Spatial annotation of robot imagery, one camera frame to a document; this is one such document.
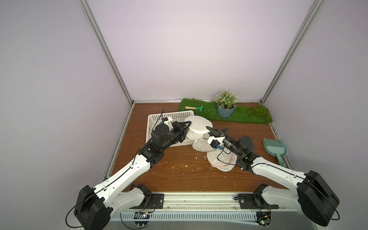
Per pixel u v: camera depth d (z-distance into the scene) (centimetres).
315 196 40
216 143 58
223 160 83
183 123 69
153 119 106
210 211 71
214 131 67
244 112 111
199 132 67
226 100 97
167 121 69
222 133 64
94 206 38
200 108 111
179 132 62
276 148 93
